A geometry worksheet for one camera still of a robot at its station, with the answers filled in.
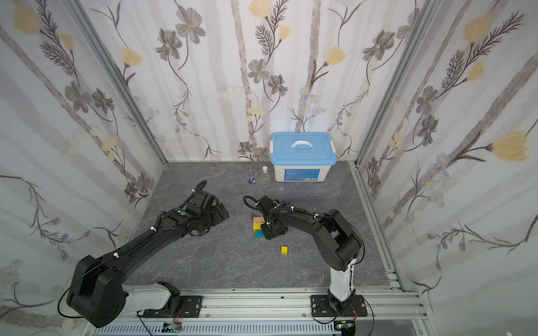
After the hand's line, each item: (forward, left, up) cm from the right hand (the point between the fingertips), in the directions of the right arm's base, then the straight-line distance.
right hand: (273, 227), depth 92 cm
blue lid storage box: (+32, -13, +13) cm, 36 cm away
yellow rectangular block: (+1, +8, -2) cm, 8 cm away
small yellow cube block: (-10, -5, -1) cm, 11 cm away
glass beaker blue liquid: (+29, +13, +1) cm, 31 cm away
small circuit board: (-37, +36, -2) cm, 52 cm away
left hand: (+1, +21, +9) cm, 23 cm away
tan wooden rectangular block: (+4, +7, 0) cm, 8 cm away
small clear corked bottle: (+30, +5, -5) cm, 31 cm away
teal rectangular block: (-3, +7, -1) cm, 7 cm away
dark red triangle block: (+6, +10, -1) cm, 11 cm away
